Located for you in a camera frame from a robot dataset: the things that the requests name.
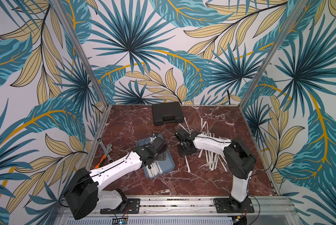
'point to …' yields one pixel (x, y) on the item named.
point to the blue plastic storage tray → (167, 165)
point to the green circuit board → (119, 221)
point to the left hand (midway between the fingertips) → (156, 153)
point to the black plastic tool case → (168, 112)
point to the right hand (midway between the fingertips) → (182, 152)
